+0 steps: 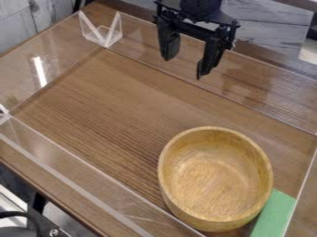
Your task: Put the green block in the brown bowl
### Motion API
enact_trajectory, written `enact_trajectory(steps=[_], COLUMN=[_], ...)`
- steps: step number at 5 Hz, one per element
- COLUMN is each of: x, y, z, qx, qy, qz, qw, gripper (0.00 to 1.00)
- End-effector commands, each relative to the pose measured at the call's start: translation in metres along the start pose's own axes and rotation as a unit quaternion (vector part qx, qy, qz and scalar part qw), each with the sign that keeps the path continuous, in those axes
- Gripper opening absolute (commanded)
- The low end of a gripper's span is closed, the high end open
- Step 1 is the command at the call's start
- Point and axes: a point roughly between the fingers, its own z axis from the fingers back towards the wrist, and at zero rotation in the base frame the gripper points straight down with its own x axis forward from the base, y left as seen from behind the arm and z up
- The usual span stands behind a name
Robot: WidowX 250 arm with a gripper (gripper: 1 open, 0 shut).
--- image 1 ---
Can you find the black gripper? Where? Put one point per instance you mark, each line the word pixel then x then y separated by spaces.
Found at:
pixel 200 19

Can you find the brown wooden bowl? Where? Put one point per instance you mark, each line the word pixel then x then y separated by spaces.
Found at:
pixel 215 178

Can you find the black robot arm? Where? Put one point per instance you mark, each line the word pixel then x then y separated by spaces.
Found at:
pixel 196 18

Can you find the green flat block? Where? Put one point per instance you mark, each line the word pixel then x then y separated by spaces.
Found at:
pixel 274 216

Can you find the black table frame leg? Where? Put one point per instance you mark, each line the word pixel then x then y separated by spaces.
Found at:
pixel 48 228

